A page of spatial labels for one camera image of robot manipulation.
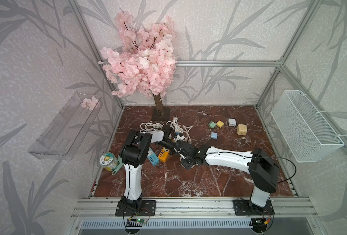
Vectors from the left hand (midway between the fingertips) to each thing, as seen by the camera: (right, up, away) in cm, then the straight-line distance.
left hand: (185, 153), depth 90 cm
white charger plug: (+35, +19, +19) cm, 44 cm away
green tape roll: (-44, -2, -8) cm, 45 cm away
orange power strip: (-13, -1, 0) cm, 13 cm away
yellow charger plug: (+26, +18, +18) cm, 36 cm away
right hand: (-1, -2, -4) cm, 4 cm away
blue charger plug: (+20, +10, +10) cm, 24 cm away
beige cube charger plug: (+39, +14, +9) cm, 42 cm away
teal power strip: (-20, -2, -1) cm, 20 cm away
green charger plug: (+20, +17, +18) cm, 32 cm away
